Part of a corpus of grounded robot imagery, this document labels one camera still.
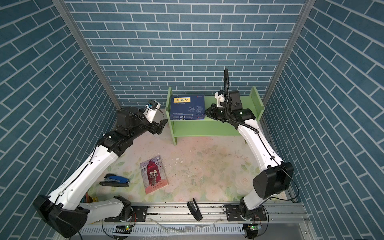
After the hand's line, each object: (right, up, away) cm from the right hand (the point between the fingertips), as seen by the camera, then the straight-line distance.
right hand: (203, 109), depth 76 cm
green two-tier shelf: (+5, -9, +16) cm, 19 cm away
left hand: (-21, -3, -5) cm, 21 cm away
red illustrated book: (-29, -37, +10) cm, 48 cm away
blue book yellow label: (-8, +1, +2) cm, 9 cm away
